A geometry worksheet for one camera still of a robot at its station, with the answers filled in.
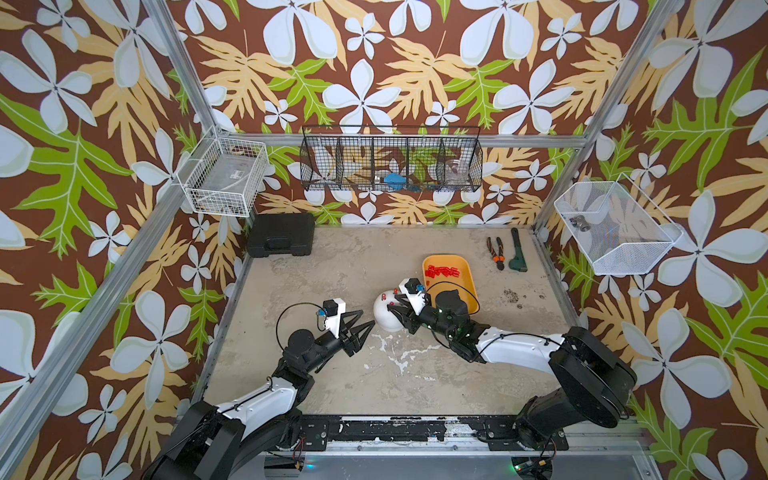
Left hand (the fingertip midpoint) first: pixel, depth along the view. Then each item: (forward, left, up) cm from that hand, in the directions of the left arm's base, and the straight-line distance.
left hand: (368, 315), depth 78 cm
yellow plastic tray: (+19, -32, -15) cm, 40 cm away
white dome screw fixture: (+3, -4, -8) cm, 10 cm away
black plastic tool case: (+45, +40, -17) cm, 63 cm away
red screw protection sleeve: (+9, -4, -5) cm, 11 cm away
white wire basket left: (+36, +43, +18) cm, 59 cm away
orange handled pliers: (+32, -48, -16) cm, 60 cm away
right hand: (+5, -6, -1) cm, 8 cm away
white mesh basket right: (+22, -69, +11) cm, 74 cm away
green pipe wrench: (+30, -53, -16) cm, 63 cm away
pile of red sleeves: (+25, -21, -14) cm, 36 cm away
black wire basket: (+52, -6, +14) cm, 54 cm away
